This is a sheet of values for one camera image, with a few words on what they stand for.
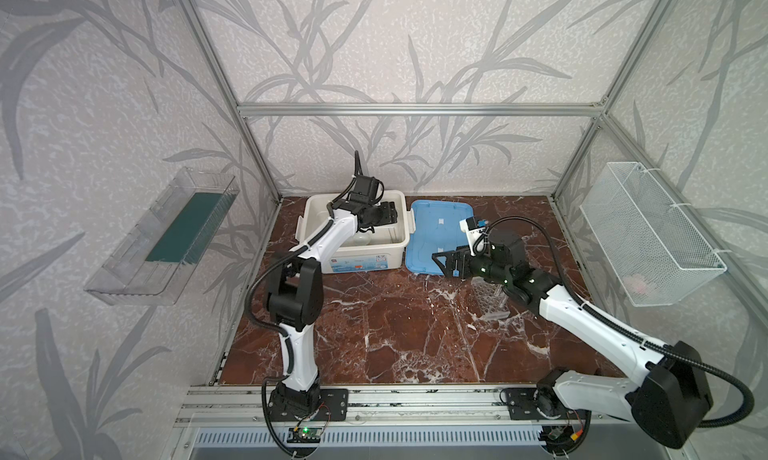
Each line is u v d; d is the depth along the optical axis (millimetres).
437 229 1107
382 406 753
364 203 734
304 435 714
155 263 630
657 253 606
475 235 692
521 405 726
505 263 603
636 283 730
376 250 889
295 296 512
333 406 731
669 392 389
